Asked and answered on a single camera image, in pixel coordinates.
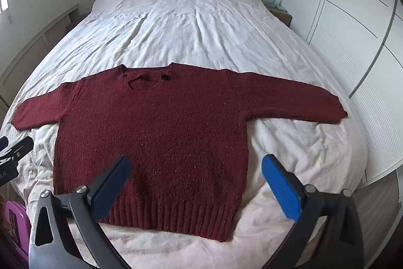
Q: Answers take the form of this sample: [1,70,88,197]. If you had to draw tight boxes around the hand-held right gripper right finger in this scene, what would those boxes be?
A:
[261,154,374,269]

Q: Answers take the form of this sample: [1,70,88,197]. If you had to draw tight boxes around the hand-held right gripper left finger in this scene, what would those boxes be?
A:
[28,156,136,269]

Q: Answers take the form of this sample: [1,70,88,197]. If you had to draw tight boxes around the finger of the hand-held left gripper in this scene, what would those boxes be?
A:
[0,136,35,164]

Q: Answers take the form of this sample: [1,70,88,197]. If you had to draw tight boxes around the dark red knitted sweater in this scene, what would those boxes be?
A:
[12,63,348,242]

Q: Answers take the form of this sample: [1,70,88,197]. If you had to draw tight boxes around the purple plastic object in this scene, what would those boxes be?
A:
[6,200,31,257]

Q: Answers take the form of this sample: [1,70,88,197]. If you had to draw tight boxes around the wooden nightstand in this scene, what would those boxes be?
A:
[267,3,293,27]

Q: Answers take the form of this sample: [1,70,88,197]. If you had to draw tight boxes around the white wardrobe doors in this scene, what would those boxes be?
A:
[279,0,403,184]

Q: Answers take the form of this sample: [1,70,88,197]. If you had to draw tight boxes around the white bed sheet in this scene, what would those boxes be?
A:
[0,0,369,269]

